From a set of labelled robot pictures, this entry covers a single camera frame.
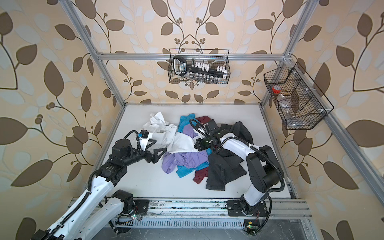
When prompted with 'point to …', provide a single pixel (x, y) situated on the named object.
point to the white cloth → (164, 136)
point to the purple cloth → (190, 160)
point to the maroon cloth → (202, 176)
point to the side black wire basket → (299, 107)
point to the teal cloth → (184, 120)
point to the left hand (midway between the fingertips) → (161, 144)
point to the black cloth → (225, 165)
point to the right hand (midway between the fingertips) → (195, 147)
